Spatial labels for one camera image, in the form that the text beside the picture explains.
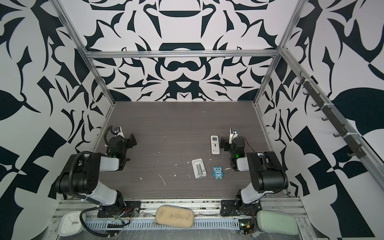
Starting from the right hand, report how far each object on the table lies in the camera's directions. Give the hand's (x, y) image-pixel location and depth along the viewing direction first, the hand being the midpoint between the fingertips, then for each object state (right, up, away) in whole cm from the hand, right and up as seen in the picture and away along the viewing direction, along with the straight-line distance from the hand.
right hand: (231, 136), depth 94 cm
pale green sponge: (+16, -38, -23) cm, 47 cm away
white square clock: (-79, -36, -27) cm, 91 cm away
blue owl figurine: (-10, -20, -10) cm, 24 cm away
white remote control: (-10, -5, 0) cm, 12 cm away
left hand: (-66, +2, -2) cm, 66 cm away
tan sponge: (-32, -33, -26) cm, 53 cm away
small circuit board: (+1, -39, -23) cm, 46 cm away
